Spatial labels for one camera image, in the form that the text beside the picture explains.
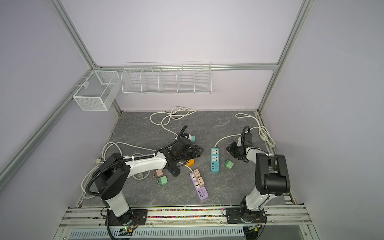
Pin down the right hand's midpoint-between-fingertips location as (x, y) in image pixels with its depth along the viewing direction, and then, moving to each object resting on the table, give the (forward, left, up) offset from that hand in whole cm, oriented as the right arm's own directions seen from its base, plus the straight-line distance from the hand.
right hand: (229, 149), depth 97 cm
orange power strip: (-10, +25, +2) cm, 27 cm away
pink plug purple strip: (-18, +21, +6) cm, 28 cm away
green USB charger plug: (-20, +40, +1) cm, 45 cm away
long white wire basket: (+37, +41, +30) cm, 63 cm away
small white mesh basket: (+33, +89, +23) cm, 97 cm away
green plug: (-11, +1, +1) cm, 11 cm away
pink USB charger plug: (-16, +43, +1) cm, 46 cm away
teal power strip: (-8, +10, +1) cm, 12 cm away
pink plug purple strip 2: (-23, +19, +5) cm, 30 cm away
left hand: (-7, +18, +8) cm, 21 cm away
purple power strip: (-26, +18, +2) cm, 32 cm away
